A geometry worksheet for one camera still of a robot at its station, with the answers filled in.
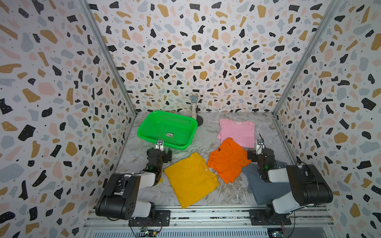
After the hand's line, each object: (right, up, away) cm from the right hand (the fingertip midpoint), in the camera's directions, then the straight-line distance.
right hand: (259, 147), depth 94 cm
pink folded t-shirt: (-6, +9, +16) cm, 19 cm away
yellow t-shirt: (-42, -17, -10) cm, 47 cm away
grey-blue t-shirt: (-2, -23, -12) cm, 26 cm away
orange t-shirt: (-19, -7, +2) cm, 21 cm away
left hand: (-61, 0, -3) cm, 61 cm away
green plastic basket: (-55, +10, +15) cm, 58 cm away
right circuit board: (-1, -38, -23) cm, 44 cm away
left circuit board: (-64, -38, -23) cm, 78 cm away
